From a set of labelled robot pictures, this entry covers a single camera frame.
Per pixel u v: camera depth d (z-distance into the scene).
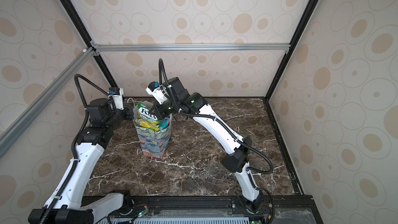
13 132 0.52
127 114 0.64
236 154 0.47
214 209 0.73
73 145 0.48
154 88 0.59
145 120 0.70
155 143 0.78
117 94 0.61
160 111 0.60
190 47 0.89
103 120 0.52
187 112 0.50
